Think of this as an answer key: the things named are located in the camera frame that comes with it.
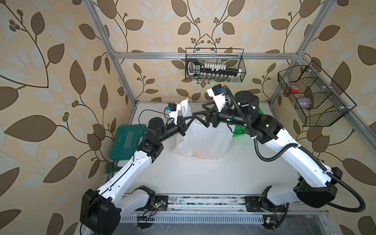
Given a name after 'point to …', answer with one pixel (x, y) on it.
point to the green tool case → (126, 141)
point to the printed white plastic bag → (201, 141)
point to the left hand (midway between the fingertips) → (191, 116)
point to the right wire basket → (317, 101)
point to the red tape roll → (294, 89)
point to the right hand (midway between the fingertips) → (197, 109)
